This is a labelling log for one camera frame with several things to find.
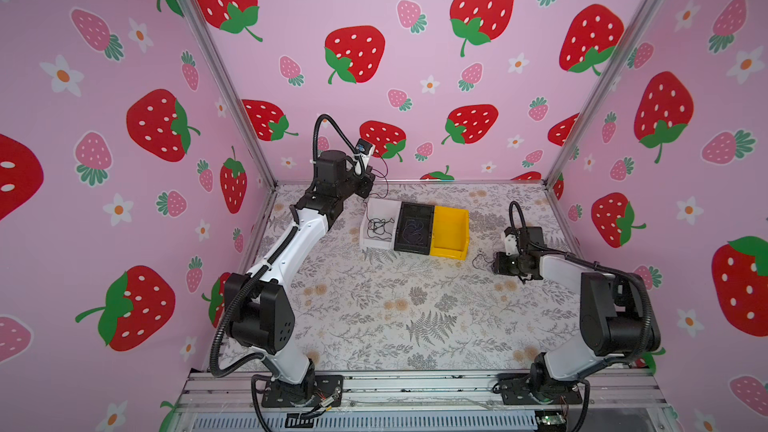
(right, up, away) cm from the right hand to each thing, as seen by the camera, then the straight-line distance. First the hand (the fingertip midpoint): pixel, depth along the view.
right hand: (492, 263), depth 96 cm
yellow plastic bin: (-12, +10, +9) cm, 18 cm away
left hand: (-39, +30, -13) cm, 51 cm away
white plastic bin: (-37, +18, +12) cm, 43 cm away
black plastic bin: (-24, +17, +17) cm, 34 cm away
